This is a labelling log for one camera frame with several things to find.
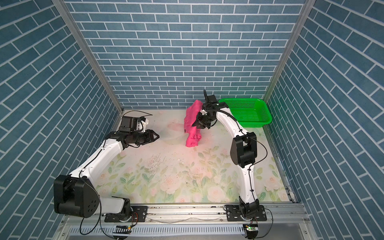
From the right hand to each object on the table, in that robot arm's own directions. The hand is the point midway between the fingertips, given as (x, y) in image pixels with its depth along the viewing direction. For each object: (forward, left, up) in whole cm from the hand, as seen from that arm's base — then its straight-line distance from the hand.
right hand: (194, 125), depth 90 cm
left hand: (-10, +18, +1) cm, 21 cm away
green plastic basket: (+30, -41, -16) cm, 53 cm away
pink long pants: (-5, -1, -4) cm, 6 cm away
